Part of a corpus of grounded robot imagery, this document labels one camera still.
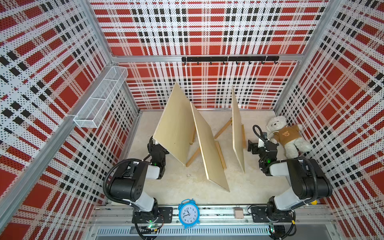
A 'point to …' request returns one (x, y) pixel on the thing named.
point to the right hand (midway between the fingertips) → (258, 139)
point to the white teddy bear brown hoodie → (287, 135)
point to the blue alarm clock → (189, 213)
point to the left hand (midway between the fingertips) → (162, 139)
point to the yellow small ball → (314, 202)
